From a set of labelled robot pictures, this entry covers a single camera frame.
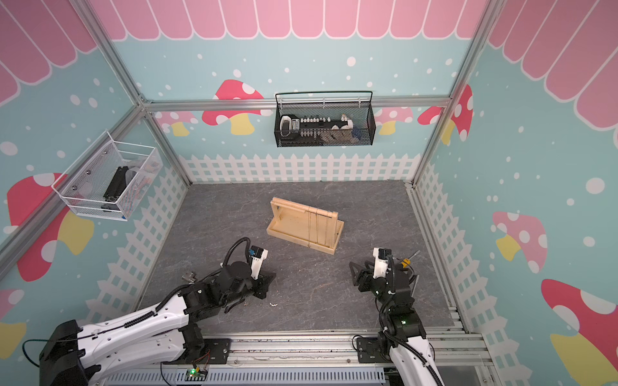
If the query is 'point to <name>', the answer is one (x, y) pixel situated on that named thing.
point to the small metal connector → (189, 277)
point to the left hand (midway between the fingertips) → (274, 279)
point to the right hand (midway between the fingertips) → (357, 263)
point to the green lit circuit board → (195, 375)
